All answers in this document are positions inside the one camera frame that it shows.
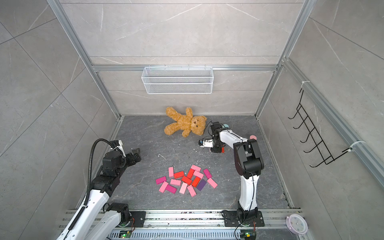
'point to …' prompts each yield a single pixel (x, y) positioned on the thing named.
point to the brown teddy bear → (186, 123)
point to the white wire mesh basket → (178, 80)
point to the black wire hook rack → (319, 144)
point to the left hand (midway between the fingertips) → (133, 149)
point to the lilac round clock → (296, 224)
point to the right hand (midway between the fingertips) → (217, 145)
